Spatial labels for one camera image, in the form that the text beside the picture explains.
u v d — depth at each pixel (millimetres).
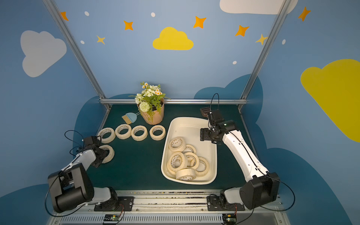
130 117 1146
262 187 393
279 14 725
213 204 744
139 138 984
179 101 1279
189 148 939
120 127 1044
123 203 752
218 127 547
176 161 868
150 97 857
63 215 412
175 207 737
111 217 718
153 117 1044
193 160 864
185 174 748
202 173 825
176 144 965
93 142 712
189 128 1087
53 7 692
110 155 885
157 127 1046
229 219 730
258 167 420
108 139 974
